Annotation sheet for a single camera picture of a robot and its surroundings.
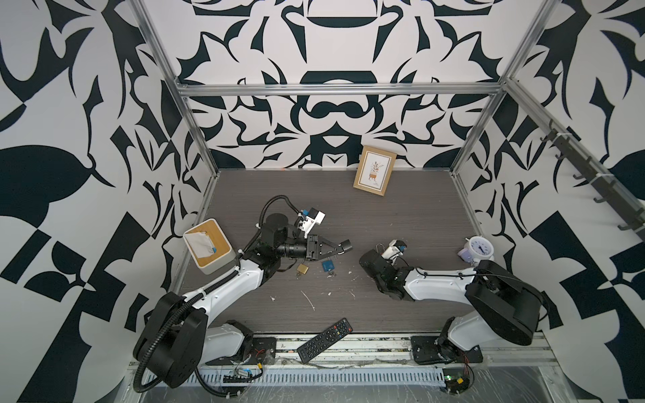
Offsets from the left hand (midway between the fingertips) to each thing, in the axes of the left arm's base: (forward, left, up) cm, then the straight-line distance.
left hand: (343, 247), depth 69 cm
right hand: (+8, -10, -20) cm, 23 cm away
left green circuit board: (-26, +29, -25) cm, 46 cm away
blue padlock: (+5, +3, -23) cm, 23 cm away
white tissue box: (+11, +45, -18) cm, 50 cm away
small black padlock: (+1, -1, -1) cm, 2 cm away
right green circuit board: (-29, -31, -25) cm, 49 cm away
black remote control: (-20, +7, -22) cm, 30 cm away
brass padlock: (+4, +13, -23) cm, 27 cm away
